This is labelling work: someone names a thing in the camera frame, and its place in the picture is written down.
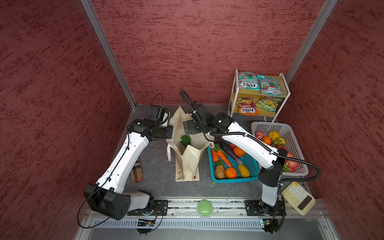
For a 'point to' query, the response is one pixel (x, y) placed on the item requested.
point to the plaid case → (136, 173)
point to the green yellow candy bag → (269, 103)
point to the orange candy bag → (246, 106)
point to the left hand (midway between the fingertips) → (168, 135)
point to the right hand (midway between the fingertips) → (194, 126)
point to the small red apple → (259, 135)
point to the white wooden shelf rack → (255, 103)
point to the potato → (220, 173)
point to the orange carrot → (221, 154)
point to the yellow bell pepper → (274, 135)
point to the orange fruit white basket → (267, 140)
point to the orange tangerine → (231, 173)
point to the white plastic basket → (286, 133)
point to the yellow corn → (244, 171)
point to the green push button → (205, 209)
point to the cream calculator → (299, 198)
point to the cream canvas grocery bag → (188, 160)
